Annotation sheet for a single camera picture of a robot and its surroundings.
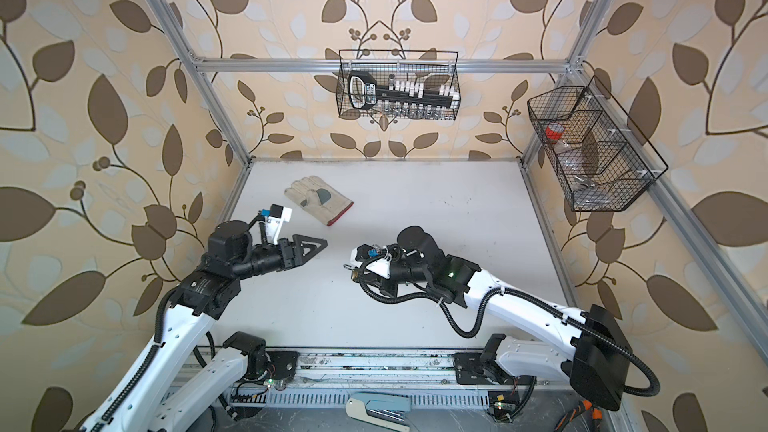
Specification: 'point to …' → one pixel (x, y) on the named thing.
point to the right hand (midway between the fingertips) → (358, 272)
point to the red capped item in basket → (554, 132)
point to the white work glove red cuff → (323, 201)
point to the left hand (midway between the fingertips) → (321, 246)
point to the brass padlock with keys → (355, 273)
